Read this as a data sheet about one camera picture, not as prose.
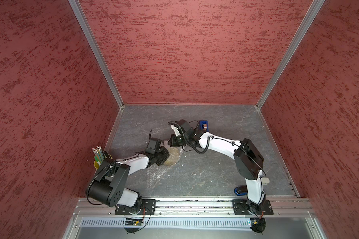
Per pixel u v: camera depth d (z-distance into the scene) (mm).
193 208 756
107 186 435
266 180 802
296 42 838
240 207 741
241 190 761
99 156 771
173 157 878
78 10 719
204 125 1002
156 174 849
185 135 692
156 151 755
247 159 549
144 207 738
